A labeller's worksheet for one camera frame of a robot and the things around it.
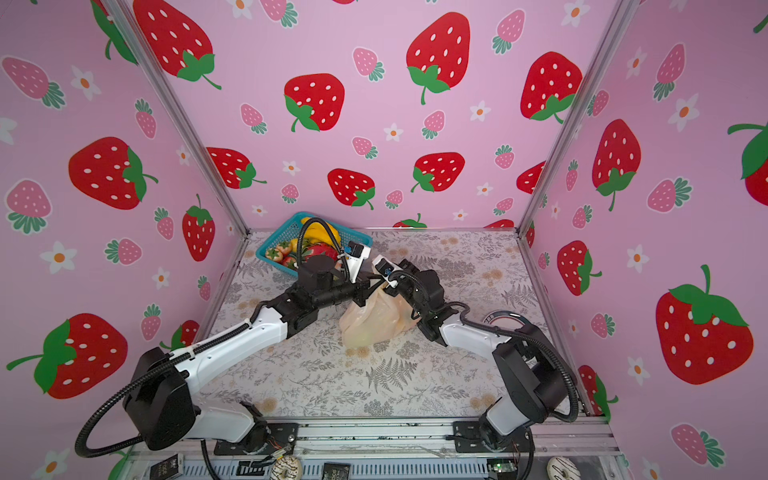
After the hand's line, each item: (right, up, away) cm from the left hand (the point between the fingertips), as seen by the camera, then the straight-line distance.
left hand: (386, 278), depth 74 cm
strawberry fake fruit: (-39, +6, +27) cm, 48 cm away
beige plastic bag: (-2, -12, +7) cm, 14 cm away
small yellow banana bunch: (-27, +14, +33) cm, 45 cm away
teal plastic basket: (-38, +15, +39) cm, 56 cm away
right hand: (0, +6, +6) cm, 8 cm away
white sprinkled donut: (+41, -44, -6) cm, 61 cm away
